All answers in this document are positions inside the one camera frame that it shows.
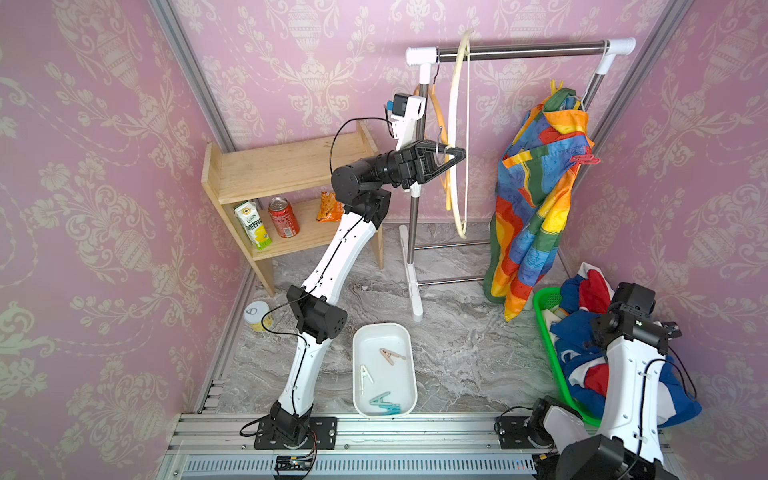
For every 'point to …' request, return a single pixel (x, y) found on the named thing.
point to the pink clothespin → (387, 354)
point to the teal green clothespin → (378, 400)
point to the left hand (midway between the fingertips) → (458, 169)
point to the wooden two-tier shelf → (379, 246)
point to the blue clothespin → (392, 409)
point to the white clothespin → (364, 372)
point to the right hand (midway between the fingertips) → (610, 334)
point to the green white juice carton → (251, 223)
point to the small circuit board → (293, 463)
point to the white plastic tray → (384, 377)
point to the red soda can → (284, 218)
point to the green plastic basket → (546, 301)
